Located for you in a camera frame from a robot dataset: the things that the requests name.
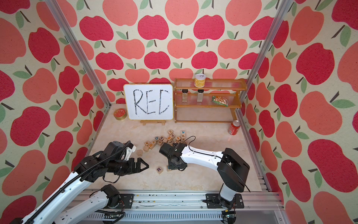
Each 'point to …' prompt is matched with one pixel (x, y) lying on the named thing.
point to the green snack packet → (220, 100)
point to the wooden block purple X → (161, 138)
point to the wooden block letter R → (159, 170)
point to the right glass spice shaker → (200, 95)
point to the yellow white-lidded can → (199, 80)
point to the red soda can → (234, 127)
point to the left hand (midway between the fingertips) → (142, 171)
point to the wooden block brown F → (182, 135)
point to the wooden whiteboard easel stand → (144, 122)
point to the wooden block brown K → (147, 143)
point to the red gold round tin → (120, 114)
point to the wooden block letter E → (168, 169)
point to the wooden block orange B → (151, 145)
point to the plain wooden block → (140, 152)
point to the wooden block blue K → (182, 132)
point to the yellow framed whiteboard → (149, 101)
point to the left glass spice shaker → (184, 96)
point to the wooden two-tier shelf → (229, 88)
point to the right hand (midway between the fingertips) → (174, 168)
